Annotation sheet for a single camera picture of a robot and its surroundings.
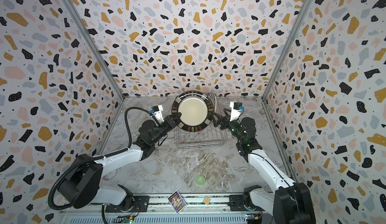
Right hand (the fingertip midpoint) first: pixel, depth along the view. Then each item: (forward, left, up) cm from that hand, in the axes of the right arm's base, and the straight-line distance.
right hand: (215, 109), depth 74 cm
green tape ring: (-25, +7, -31) cm, 40 cm away
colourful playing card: (-36, +18, -28) cm, 49 cm away
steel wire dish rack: (+1, +1, -30) cm, 30 cm away
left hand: (0, +17, -2) cm, 17 cm away
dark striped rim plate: (+4, +10, -4) cm, 12 cm away
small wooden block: (-35, +4, -29) cm, 46 cm away
